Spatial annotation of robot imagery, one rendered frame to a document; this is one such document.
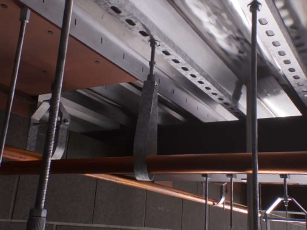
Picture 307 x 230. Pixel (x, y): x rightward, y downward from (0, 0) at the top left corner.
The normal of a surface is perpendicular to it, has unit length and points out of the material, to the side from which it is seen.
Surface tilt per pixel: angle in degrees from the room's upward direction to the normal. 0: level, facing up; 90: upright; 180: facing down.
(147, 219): 90
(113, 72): 180
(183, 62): 180
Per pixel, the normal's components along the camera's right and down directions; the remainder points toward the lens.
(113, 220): 0.86, -0.08
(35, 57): -0.07, 0.96
